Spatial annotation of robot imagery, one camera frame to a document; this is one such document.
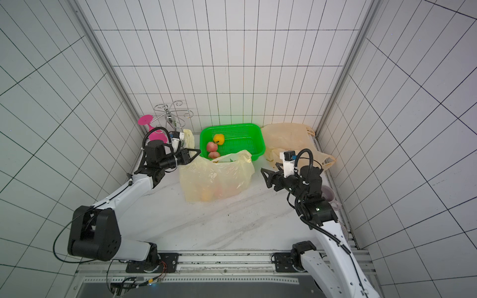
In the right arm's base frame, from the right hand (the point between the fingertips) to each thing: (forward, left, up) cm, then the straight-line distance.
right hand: (270, 164), depth 72 cm
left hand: (+7, +31, -4) cm, 32 cm away
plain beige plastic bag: (+39, -10, -24) cm, 47 cm away
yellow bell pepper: (+32, +27, -21) cm, 47 cm away
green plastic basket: (+39, +16, -26) cm, 50 cm away
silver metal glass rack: (+25, +47, -1) cm, 53 cm away
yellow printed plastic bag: (-3, +28, -10) cm, 30 cm away
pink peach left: (+25, +31, -21) cm, 45 cm away
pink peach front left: (+19, +28, -19) cm, 39 cm away
